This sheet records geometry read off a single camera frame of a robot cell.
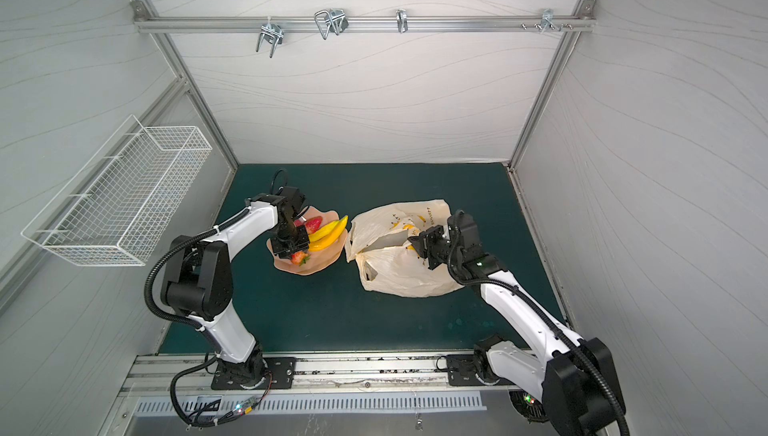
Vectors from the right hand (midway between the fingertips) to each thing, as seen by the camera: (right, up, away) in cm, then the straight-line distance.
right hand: (411, 228), depth 79 cm
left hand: (-32, -7, +12) cm, 35 cm away
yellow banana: (-27, -4, +16) cm, 32 cm away
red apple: (-31, -1, +16) cm, 35 cm away
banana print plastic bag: (-6, -8, -6) cm, 12 cm away
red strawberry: (-33, -10, +9) cm, 36 cm away
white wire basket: (-69, +7, -11) cm, 70 cm away
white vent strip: (-38, -41, -10) cm, 57 cm away
